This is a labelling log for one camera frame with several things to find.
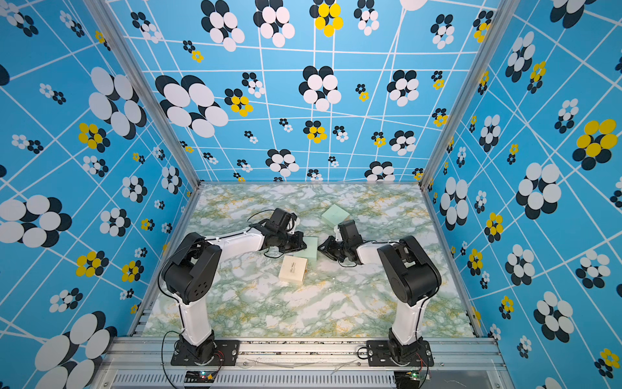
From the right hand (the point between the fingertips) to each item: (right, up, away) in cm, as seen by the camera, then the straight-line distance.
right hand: (321, 248), depth 96 cm
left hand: (-4, +2, -3) cm, 5 cm away
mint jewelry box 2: (+6, +13, +9) cm, 17 cm away
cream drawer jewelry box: (-11, -6, -7) cm, 14 cm away
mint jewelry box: (-4, -1, -2) cm, 5 cm away
